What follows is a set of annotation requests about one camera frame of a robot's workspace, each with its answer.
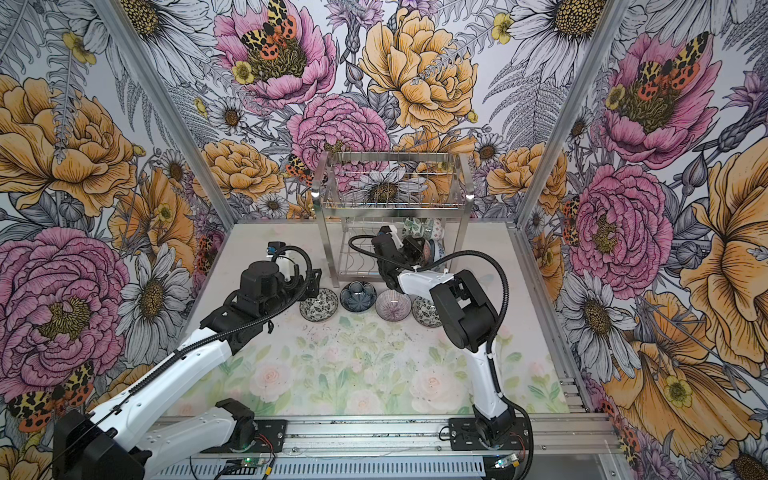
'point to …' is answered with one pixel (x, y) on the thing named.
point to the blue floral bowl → (439, 249)
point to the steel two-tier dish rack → (357, 192)
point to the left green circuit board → (253, 462)
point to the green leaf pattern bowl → (413, 227)
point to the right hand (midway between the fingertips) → (426, 244)
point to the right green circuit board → (511, 459)
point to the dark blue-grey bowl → (358, 296)
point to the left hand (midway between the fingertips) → (303, 280)
